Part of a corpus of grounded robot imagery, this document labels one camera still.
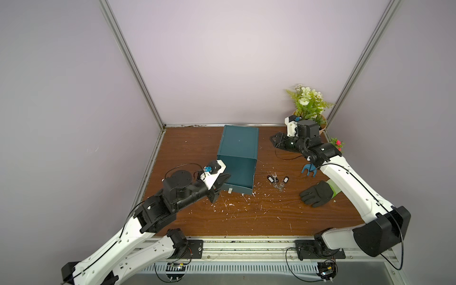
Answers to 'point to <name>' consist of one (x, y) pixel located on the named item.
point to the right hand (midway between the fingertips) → (274, 133)
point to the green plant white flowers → (309, 104)
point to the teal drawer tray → (241, 170)
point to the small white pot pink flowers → (338, 143)
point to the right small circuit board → (327, 270)
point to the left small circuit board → (176, 271)
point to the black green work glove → (320, 193)
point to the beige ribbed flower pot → (323, 124)
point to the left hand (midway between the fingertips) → (231, 175)
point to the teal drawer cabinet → (238, 148)
